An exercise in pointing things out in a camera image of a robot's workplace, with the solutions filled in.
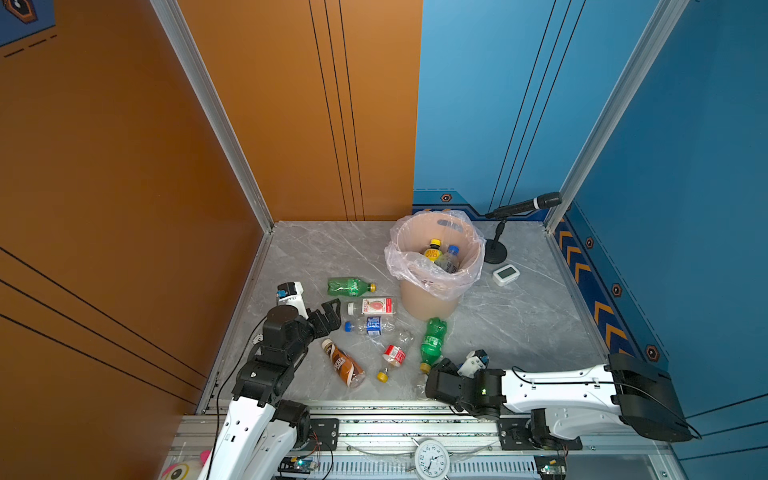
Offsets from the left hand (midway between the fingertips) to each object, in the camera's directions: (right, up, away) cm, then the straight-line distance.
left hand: (327, 303), depth 75 cm
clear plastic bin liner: (+22, +18, +7) cm, 29 cm away
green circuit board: (-4, -38, -5) cm, 38 cm away
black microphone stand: (+54, +13, +33) cm, 65 cm away
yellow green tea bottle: (+29, +13, +12) cm, 34 cm away
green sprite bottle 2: (+28, -12, +8) cm, 31 cm away
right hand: (+27, -22, +4) cm, 35 cm away
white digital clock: (+55, +5, +26) cm, 62 cm away
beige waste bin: (+25, -5, +21) cm, 33 cm away
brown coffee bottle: (+4, -18, +4) cm, 19 cm away
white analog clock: (+26, -34, -8) cm, 44 cm away
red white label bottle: (+10, -4, +17) cm, 20 cm away
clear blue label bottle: (+10, -9, +12) cm, 18 cm away
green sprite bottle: (+2, +1, +22) cm, 22 cm away
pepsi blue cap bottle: (+33, +11, +9) cm, 36 cm away
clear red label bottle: (+17, -15, +5) cm, 24 cm away
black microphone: (+61, +28, +10) cm, 68 cm away
